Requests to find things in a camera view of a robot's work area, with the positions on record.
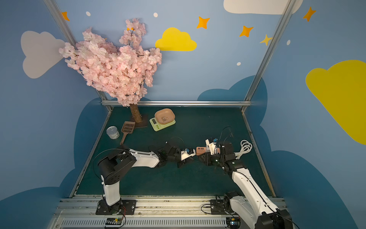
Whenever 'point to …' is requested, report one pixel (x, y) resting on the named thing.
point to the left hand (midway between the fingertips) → (193, 156)
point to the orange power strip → (203, 150)
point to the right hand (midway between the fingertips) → (202, 154)
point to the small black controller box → (233, 223)
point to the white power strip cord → (246, 147)
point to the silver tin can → (113, 132)
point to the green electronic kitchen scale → (157, 126)
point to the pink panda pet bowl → (164, 116)
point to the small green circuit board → (113, 221)
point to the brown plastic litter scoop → (127, 128)
